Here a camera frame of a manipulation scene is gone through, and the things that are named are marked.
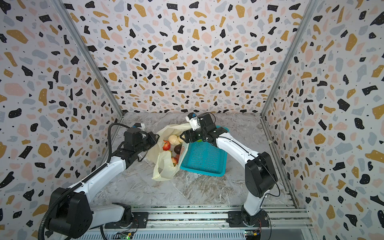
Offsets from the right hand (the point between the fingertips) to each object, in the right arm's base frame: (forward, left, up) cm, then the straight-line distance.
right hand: (182, 132), depth 82 cm
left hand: (0, +12, 0) cm, 12 cm away
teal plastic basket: (-4, -12, -22) cm, 25 cm away
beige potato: (+6, +7, -17) cm, 20 cm away
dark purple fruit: (0, +5, -17) cm, 18 cm away
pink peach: (-9, +5, -17) cm, 19 cm away
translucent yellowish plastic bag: (-17, +9, -9) cm, 21 cm away
